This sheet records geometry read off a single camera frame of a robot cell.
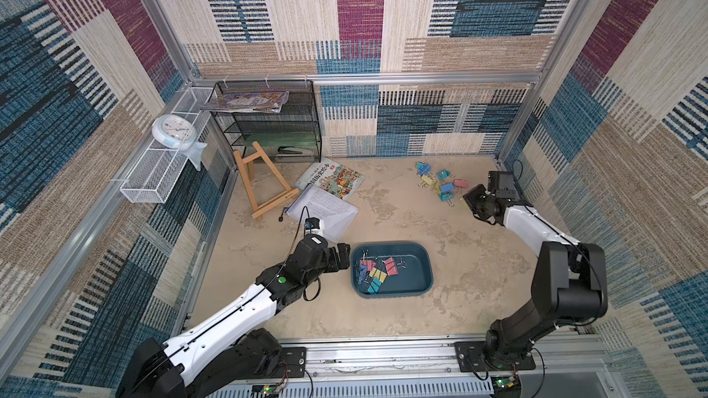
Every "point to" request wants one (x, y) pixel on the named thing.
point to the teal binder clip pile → (443, 174)
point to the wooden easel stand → (276, 201)
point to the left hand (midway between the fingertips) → (337, 246)
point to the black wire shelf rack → (281, 115)
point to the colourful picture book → (330, 176)
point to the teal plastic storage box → (415, 279)
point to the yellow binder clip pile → (427, 181)
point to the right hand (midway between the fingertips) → (465, 192)
